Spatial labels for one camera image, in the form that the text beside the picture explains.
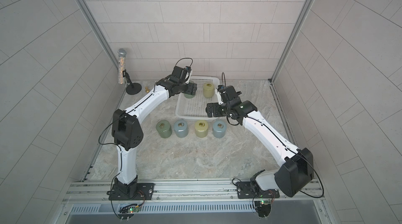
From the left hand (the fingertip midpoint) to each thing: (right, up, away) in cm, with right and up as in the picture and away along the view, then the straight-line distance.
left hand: (193, 84), depth 92 cm
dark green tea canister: (-15, -24, -9) cm, 30 cm away
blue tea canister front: (-6, -24, -8) cm, 26 cm away
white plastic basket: (+1, -15, +8) cm, 17 cm away
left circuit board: (-25, -55, -28) cm, 67 cm away
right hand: (+11, -13, -14) cm, 22 cm away
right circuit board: (+33, -56, -24) cm, 69 cm away
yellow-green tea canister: (+5, -25, -8) cm, 27 cm away
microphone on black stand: (-44, +4, +4) cm, 45 cm away
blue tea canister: (+15, -25, -8) cm, 30 cm away
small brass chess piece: (-34, -4, +16) cm, 38 cm away
